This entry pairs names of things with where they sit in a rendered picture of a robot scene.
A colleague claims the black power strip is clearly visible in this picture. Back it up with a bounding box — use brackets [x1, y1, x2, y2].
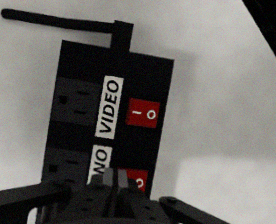
[0, 8, 175, 199]

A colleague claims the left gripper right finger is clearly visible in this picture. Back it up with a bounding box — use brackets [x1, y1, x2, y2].
[110, 169, 230, 224]

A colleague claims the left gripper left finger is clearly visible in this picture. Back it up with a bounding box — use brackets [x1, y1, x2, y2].
[0, 167, 116, 224]

